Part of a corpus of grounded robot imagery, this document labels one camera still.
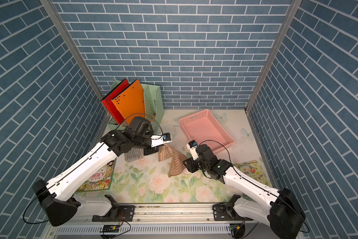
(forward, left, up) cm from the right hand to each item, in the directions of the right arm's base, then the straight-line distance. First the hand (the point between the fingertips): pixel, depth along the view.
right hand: (187, 161), depth 80 cm
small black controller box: (-32, +35, -14) cm, 50 cm away
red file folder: (+25, +49, +17) cm, 58 cm away
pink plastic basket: (+34, -9, -13) cm, 38 cm away
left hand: (+3, +11, +13) cm, 17 cm away
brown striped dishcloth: (-2, +5, -2) cm, 6 cm away
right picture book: (+3, -40, -12) cm, 41 cm away
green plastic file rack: (+44, +29, -3) cm, 53 cm away
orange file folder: (+28, +37, +14) cm, 49 cm away
